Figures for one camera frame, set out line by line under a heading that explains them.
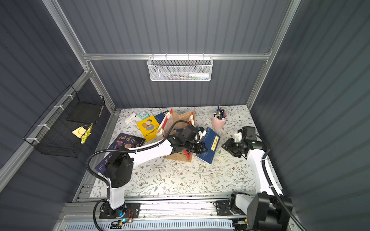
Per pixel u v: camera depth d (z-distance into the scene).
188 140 0.68
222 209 0.74
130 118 1.11
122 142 0.99
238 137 0.75
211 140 0.84
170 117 0.88
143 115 1.14
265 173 0.45
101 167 0.87
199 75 0.88
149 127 1.08
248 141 0.57
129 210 0.73
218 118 0.99
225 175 0.85
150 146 0.55
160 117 1.17
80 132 0.74
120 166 0.49
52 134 0.68
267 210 0.39
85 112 0.81
